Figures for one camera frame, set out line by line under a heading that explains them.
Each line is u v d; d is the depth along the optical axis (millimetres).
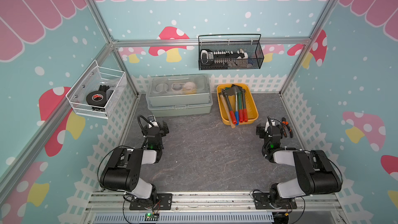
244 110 1037
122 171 453
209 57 890
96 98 710
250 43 899
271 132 690
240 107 1053
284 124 1022
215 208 732
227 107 1034
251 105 1094
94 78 809
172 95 918
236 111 997
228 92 1173
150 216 731
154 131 720
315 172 449
